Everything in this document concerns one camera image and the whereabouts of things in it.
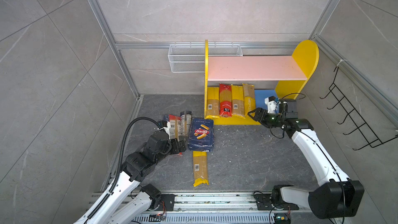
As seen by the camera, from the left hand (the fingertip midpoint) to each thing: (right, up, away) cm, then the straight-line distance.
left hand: (179, 136), depth 71 cm
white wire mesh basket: (+3, +46, +30) cm, 55 cm away
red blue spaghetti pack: (-7, 0, +24) cm, 25 cm away
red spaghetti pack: (+25, +18, +23) cm, 39 cm away
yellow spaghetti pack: (+10, -20, +9) cm, 24 cm away
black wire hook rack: (+78, +6, -7) cm, 78 cm away
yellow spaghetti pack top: (+17, +16, +22) cm, 32 cm away
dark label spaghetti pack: (0, +6, +33) cm, 33 cm away
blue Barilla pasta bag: (+10, -3, +17) cm, 20 cm away
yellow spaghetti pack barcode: (+33, +16, +22) cm, 42 cm away
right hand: (+36, +10, +8) cm, 39 cm away
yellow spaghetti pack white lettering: (+40, +19, +24) cm, 51 cm away
